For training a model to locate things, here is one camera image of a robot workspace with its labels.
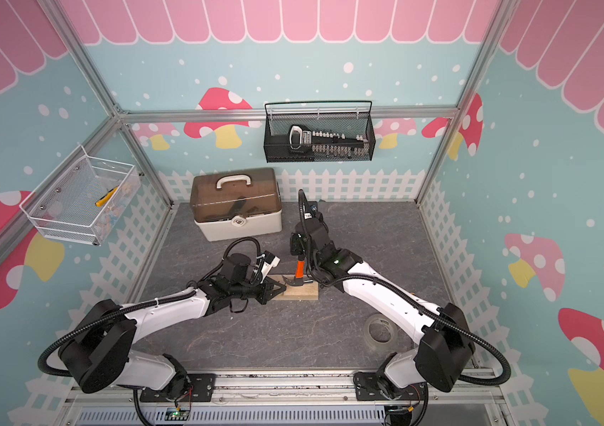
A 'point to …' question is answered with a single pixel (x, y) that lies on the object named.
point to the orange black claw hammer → (299, 275)
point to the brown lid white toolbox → (233, 204)
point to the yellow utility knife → (106, 197)
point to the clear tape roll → (378, 332)
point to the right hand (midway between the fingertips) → (297, 229)
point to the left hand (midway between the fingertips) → (284, 292)
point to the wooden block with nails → (307, 291)
